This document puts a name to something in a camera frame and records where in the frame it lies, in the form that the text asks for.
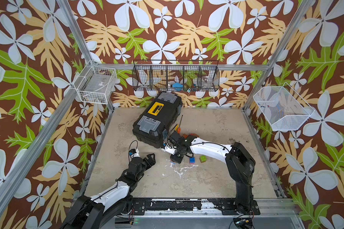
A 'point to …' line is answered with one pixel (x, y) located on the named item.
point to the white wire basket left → (94, 84)
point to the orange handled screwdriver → (179, 130)
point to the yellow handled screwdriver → (178, 126)
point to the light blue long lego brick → (173, 162)
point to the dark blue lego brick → (192, 160)
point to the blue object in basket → (177, 86)
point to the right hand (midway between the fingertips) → (174, 159)
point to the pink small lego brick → (192, 163)
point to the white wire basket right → (282, 107)
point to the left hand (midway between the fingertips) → (151, 155)
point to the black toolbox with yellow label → (153, 127)
